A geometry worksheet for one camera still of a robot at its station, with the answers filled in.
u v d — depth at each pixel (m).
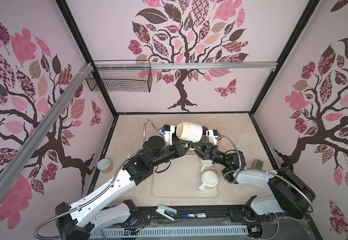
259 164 0.88
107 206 0.44
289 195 0.43
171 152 0.57
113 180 0.45
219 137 0.68
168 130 0.60
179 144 0.56
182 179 0.85
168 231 0.70
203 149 0.64
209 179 0.78
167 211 0.74
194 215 0.73
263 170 0.51
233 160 0.58
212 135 0.67
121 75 0.95
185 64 0.94
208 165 0.84
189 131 0.61
